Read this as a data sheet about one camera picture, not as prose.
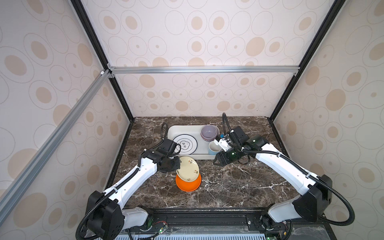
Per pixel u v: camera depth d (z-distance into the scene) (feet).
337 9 2.25
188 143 3.36
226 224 2.45
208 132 3.40
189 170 2.86
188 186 2.71
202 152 3.20
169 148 2.09
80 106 2.20
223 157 2.16
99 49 2.67
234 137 2.03
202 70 3.03
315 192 1.31
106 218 1.27
